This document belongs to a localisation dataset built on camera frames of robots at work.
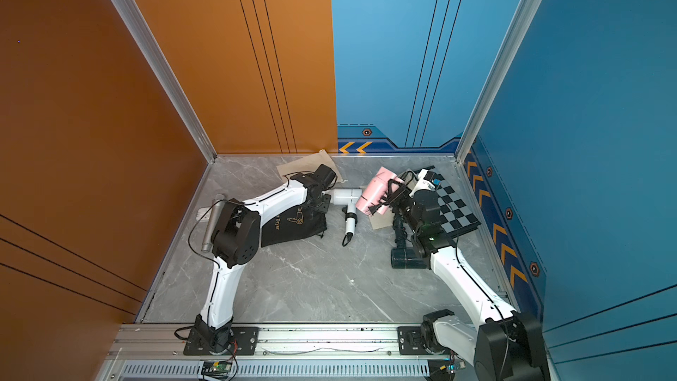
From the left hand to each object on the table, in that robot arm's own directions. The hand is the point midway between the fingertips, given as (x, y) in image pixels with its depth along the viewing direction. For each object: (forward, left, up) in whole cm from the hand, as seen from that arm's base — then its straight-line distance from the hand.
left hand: (322, 201), depth 100 cm
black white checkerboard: (-7, -50, +1) cm, 50 cm away
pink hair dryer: (-12, -17, +18) cm, 27 cm away
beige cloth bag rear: (+22, +8, -3) cm, 24 cm away
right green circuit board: (-51, -39, -3) cm, 64 cm away
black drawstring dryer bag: (-8, +10, -4) cm, 13 cm away
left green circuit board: (-52, +24, -5) cm, 57 cm away
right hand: (-7, -23, +21) cm, 32 cm away
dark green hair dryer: (-20, -29, -5) cm, 35 cm away
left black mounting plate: (-46, +19, -4) cm, 50 cm away
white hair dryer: (+1, -10, +2) cm, 11 cm away
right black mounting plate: (-46, -28, -2) cm, 54 cm away
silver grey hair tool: (0, +40, -1) cm, 40 cm away
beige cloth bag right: (-6, -22, -3) cm, 23 cm away
